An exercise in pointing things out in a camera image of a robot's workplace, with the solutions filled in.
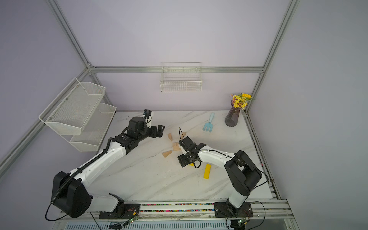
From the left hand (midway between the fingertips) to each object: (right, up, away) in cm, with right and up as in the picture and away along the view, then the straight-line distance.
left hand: (156, 127), depth 83 cm
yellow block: (+30, -28, +5) cm, 41 cm away
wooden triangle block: (+5, -7, +21) cm, 23 cm away
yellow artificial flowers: (+53, +17, +10) cm, 57 cm away
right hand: (+18, -22, +7) cm, 29 cm away
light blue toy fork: (+35, 0, +28) cm, 45 cm away
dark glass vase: (+52, +7, +25) cm, 58 cm away
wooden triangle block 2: (+14, -7, +26) cm, 31 cm away
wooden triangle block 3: (+4, -18, +13) cm, 22 cm away
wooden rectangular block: (+10, -13, +16) cm, 22 cm away
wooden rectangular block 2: (+11, -15, +16) cm, 24 cm away
